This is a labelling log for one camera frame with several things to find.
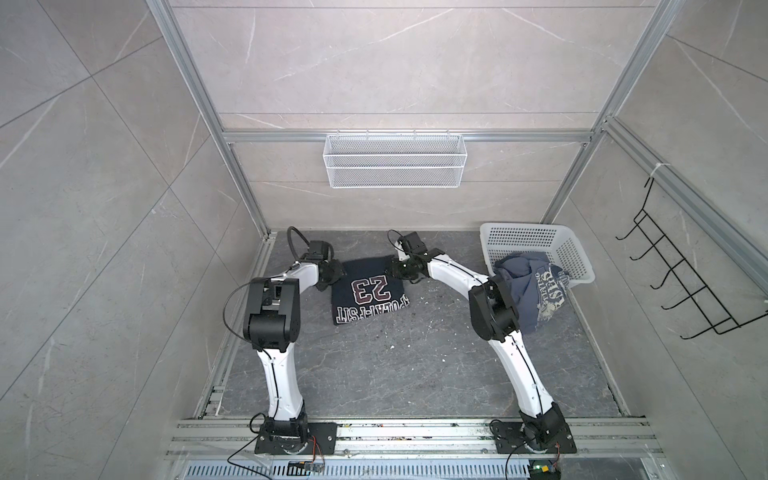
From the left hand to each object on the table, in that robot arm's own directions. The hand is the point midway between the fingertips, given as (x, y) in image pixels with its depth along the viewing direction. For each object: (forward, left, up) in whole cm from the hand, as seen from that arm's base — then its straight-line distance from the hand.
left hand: (337, 267), depth 105 cm
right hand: (-1, -19, -1) cm, 19 cm away
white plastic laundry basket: (+7, -82, +3) cm, 83 cm away
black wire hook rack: (-40, -83, +31) cm, 97 cm away
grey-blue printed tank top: (-16, -63, +9) cm, 66 cm away
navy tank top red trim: (-10, -11, +1) cm, 15 cm away
